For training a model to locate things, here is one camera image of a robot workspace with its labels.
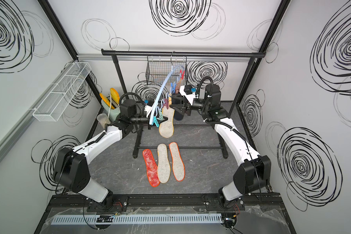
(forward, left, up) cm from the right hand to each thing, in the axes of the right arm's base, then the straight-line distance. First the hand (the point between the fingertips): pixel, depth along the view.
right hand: (173, 100), depth 67 cm
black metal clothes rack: (+5, -32, -9) cm, 33 cm away
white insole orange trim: (-20, +6, -38) cm, 43 cm away
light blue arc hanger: (+43, +15, -29) cm, 53 cm away
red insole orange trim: (-18, +13, -38) cm, 44 cm away
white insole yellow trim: (-4, +4, -16) cm, 18 cm away
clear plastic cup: (+10, +49, -28) cm, 57 cm away
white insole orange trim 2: (-16, -2, -39) cm, 42 cm away
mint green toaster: (+12, +41, -24) cm, 49 cm away
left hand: (-2, +4, -11) cm, 12 cm away
